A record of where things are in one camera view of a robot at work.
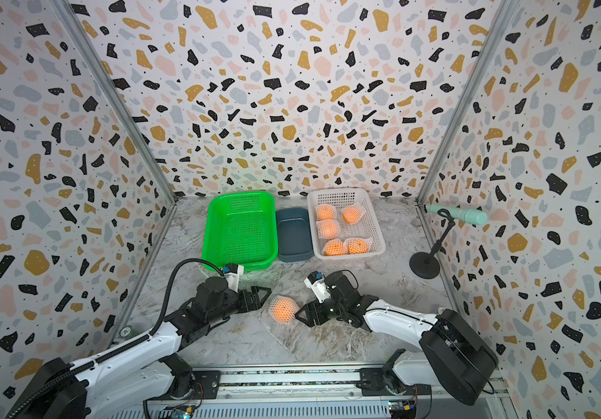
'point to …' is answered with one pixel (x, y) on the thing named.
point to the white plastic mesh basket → (369, 228)
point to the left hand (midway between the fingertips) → (269, 292)
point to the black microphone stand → (425, 265)
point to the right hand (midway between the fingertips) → (307, 313)
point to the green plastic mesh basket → (240, 229)
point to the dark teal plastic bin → (294, 235)
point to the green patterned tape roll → (126, 331)
